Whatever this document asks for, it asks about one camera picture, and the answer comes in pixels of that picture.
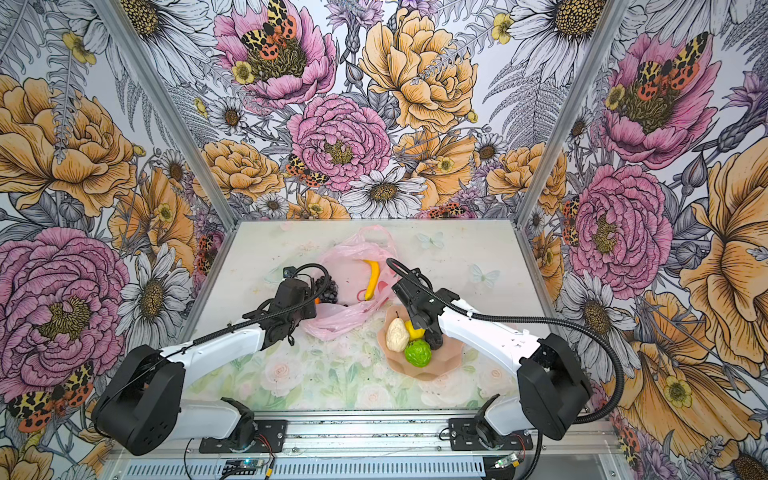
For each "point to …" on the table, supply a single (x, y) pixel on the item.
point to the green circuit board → (242, 466)
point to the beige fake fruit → (397, 334)
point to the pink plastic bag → (366, 269)
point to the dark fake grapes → (331, 295)
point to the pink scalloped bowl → (444, 360)
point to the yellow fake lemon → (414, 333)
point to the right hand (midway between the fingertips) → (432, 317)
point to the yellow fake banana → (374, 273)
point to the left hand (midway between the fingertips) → (305, 306)
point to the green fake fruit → (418, 353)
